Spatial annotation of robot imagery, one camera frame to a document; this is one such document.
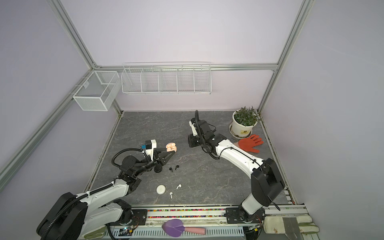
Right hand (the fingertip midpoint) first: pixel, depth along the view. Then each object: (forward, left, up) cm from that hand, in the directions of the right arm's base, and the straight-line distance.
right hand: (189, 138), depth 83 cm
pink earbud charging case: (-10, +8, +8) cm, 15 cm away
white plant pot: (+13, -33, -11) cm, 37 cm away
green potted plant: (+17, -36, -1) cm, 40 cm away
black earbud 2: (-9, +8, -17) cm, 21 cm away
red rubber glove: (+8, -39, -18) cm, 44 cm away
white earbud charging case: (-23, +16, -16) cm, 32 cm away
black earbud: (-11, +12, -17) cm, 23 cm away
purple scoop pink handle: (-40, +6, -18) cm, 44 cm away
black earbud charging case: (-20, +13, +6) cm, 25 cm away
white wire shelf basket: (+40, +16, +13) cm, 45 cm away
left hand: (-12, +7, +5) cm, 15 cm away
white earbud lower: (-25, +10, -17) cm, 32 cm away
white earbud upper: (-21, +6, -17) cm, 27 cm away
